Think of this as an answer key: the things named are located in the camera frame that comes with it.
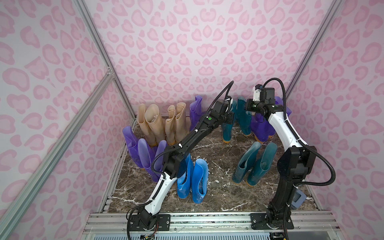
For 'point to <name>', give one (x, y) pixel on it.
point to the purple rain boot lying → (196, 113)
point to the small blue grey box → (298, 198)
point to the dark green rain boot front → (244, 117)
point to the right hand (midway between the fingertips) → (246, 101)
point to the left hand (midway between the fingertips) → (235, 113)
